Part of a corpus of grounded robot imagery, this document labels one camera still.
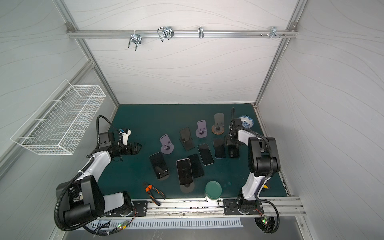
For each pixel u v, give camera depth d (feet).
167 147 2.98
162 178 2.62
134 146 2.61
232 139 2.82
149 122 3.66
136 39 2.60
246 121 3.41
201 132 3.25
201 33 2.56
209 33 2.55
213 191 2.30
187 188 2.62
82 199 1.37
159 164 2.66
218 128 3.41
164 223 2.31
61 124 2.27
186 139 3.06
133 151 2.57
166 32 2.51
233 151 3.29
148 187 2.61
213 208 2.48
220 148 3.15
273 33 2.52
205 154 3.08
